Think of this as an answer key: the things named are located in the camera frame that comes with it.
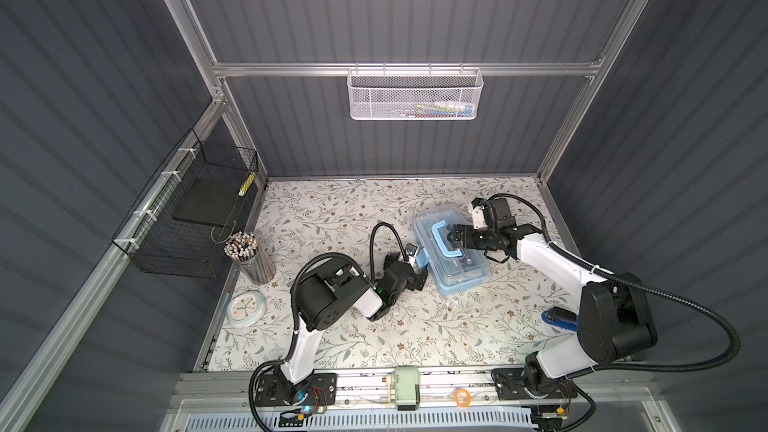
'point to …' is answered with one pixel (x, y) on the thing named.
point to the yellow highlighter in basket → (247, 184)
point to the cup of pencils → (243, 247)
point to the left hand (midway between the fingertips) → (414, 260)
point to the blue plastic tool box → (452, 267)
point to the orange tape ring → (462, 398)
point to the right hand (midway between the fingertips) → (465, 238)
